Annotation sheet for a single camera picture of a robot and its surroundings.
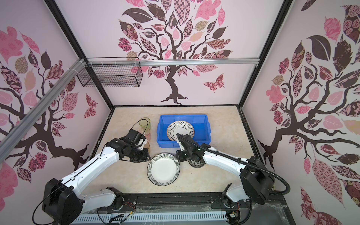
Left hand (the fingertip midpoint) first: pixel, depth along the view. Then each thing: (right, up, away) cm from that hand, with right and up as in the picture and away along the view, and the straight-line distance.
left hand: (148, 161), depth 78 cm
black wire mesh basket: (-45, +63, +43) cm, 89 cm away
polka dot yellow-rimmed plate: (+18, +18, +26) cm, 36 cm away
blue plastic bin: (+35, +15, +28) cm, 47 cm away
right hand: (+16, +3, +4) cm, 17 cm away
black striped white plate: (+8, -6, +5) cm, 11 cm away
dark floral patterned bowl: (+28, -3, +5) cm, 28 cm away
